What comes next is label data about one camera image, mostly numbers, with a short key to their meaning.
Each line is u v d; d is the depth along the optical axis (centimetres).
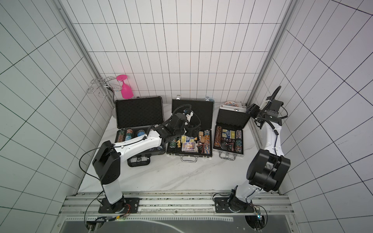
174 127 63
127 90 105
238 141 94
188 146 90
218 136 97
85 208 73
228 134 100
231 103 117
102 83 104
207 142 94
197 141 94
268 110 63
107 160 45
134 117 100
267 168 46
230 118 92
